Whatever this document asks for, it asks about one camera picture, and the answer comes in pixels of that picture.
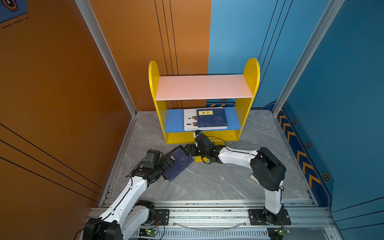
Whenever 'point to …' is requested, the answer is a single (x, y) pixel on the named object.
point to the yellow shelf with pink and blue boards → (215, 105)
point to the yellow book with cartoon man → (199, 159)
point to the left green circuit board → (147, 232)
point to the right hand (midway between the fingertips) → (187, 149)
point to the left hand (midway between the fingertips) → (169, 163)
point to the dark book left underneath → (181, 161)
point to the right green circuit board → (282, 231)
